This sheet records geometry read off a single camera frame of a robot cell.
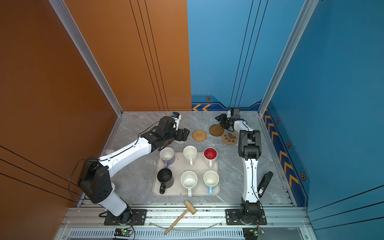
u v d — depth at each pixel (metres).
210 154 0.93
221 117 1.03
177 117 0.75
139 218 0.74
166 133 0.66
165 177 0.85
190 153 0.93
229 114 1.05
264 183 0.84
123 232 0.71
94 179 0.44
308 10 0.70
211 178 0.84
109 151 0.91
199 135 1.05
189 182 0.85
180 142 1.02
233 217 0.73
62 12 0.71
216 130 1.09
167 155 0.92
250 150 0.66
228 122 0.99
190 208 0.75
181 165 0.93
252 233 0.70
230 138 1.03
